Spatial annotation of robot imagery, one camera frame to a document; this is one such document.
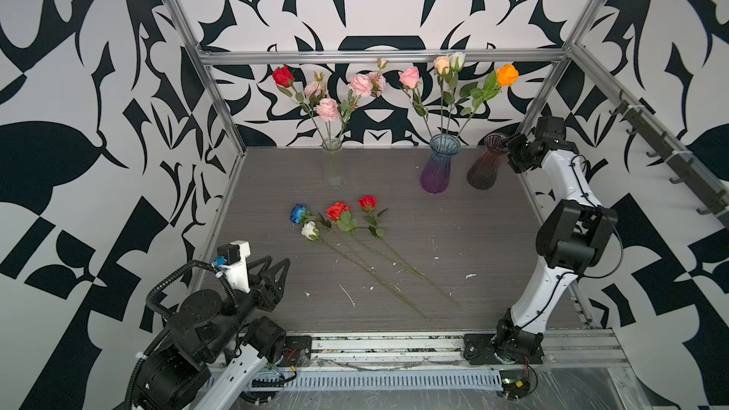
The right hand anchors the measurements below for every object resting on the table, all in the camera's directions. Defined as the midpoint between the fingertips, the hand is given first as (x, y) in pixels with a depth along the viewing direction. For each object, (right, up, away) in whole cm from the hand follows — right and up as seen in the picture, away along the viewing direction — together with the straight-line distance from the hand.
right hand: (508, 143), depth 92 cm
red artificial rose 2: (-55, -23, +4) cm, 59 cm away
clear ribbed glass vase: (-57, -11, +14) cm, 60 cm away
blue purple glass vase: (-18, -11, +22) cm, 31 cm away
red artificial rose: (-45, -20, +7) cm, 50 cm away
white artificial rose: (-63, -28, +1) cm, 69 cm away
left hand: (-64, -27, -32) cm, 77 cm away
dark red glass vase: (-4, -9, +10) cm, 14 cm away
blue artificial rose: (-66, -23, +3) cm, 70 cm away
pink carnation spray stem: (-57, +9, -8) cm, 58 cm away
